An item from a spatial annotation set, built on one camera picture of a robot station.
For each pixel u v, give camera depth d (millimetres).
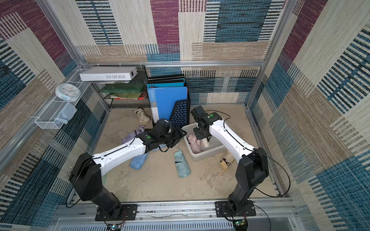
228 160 858
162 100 906
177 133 733
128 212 733
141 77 939
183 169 848
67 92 754
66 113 685
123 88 940
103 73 787
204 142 795
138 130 1022
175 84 943
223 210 731
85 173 474
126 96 996
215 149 811
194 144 917
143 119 1055
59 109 737
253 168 437
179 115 965
